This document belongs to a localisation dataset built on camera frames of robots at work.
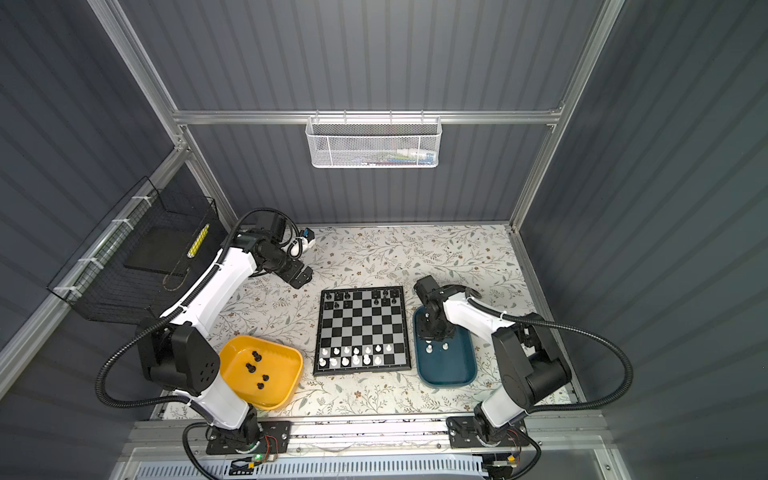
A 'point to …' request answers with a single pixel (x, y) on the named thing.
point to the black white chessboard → (362, 330)
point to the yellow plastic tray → (264, 372)
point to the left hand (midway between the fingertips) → (295, 267)
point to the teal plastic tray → (450, 362)
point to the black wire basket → (149, 252)
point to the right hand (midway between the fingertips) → (431, 337)
